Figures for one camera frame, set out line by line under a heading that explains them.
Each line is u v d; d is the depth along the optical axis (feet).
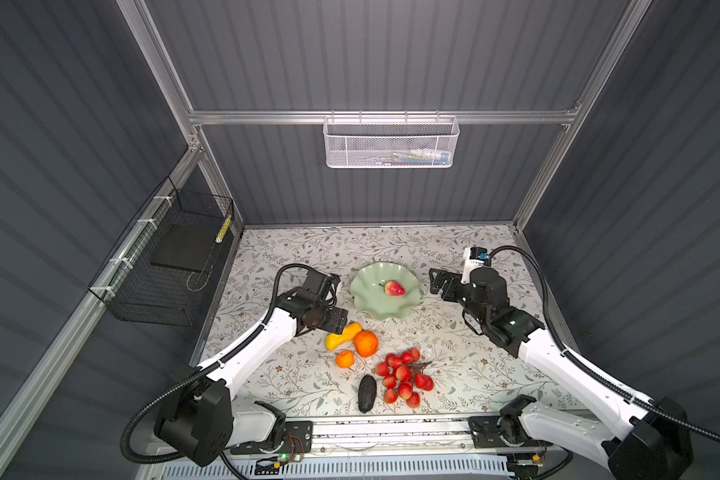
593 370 1.50
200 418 1.34
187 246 2.57
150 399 1.24
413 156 3.07
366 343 2.77
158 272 2.36
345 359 2.75
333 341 2.84
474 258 2.22
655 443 1.28
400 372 2.58
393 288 3.16
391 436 2.47
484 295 1.90
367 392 2.52
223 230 2.68
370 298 3.25
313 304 2.09
